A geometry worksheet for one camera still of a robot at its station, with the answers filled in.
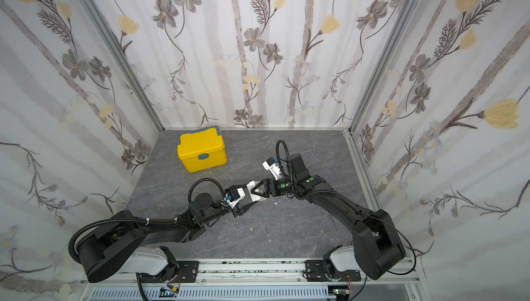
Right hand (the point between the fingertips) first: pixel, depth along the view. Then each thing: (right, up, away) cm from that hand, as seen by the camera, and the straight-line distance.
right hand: (260, 191), depth 76 cm
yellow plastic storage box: (-27, +16, +17) cm, 36 cm away
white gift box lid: (-2, -2, -2) cm, 3 cm away
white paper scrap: (-4, -17, +8) cm, 20 cm away
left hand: (-3, 0, +1) cm, 3 cm away
